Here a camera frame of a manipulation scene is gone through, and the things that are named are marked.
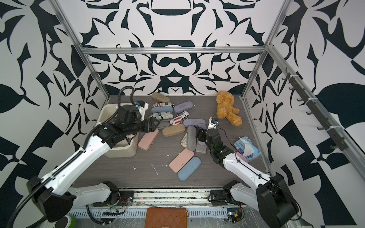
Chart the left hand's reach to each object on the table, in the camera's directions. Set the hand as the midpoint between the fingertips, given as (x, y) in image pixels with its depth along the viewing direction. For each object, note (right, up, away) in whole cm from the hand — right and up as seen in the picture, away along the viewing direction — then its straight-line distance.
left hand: (155, 119), depth 74 cm
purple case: (+15, +8, +35) cm, 39 cm away
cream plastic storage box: (-16, -15, -2) cm, 22 cm away
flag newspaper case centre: (+12, 0, +28) cm, 30 cm away
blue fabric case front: (+18, -28, +8) cm, 34 cm away
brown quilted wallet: (+7, -45, -7) cm, 46 cm away
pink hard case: (-8, -14, +19) cm, 25 cm away
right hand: (+26, -4, +11) cm, 28 cm away
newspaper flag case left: (0, +1, +25) cm, 25 cm away
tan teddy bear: (+46, +12, +33) cm, 58 cm away
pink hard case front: (+11, -26, +10) cm, 30 cm away
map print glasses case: (+15, -15, +17) cm, 27 cm away
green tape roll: (-36, -46, -9) cm, 59 cm away
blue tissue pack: (+49, -15, +8) cm, 52 cm away
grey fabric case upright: (+20, -12, +15) cm, 28 cm away
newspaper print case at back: (-1, +10, +37) cm, 38 cm away
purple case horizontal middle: (+24, -4, +27) cm, 37 cm away
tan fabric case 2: (+8, -8, +22) cm, 25 cm away
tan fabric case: (-3, +15, +41) cm, 44 cm away
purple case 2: (+28, -6, +22) cm, 36 cm away
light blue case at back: (+1, +6, +32) cm, 32 cm away
